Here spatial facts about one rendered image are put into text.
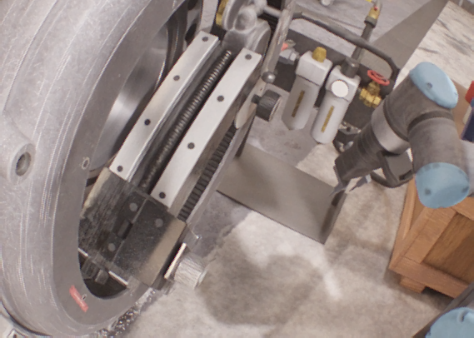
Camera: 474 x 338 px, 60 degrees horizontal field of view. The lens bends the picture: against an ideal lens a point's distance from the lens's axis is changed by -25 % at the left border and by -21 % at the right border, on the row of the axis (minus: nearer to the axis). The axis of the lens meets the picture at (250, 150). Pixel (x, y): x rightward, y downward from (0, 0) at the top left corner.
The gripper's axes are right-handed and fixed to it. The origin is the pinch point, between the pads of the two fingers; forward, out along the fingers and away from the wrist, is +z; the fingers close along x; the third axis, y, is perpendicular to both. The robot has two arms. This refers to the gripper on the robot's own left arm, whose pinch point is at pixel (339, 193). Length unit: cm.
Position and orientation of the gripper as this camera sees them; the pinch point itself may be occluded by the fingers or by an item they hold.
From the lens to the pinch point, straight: 98.4
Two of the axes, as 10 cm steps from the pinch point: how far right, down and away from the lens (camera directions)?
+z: -3.5, 4.6, 8.2
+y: -3.0, -8.8, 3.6
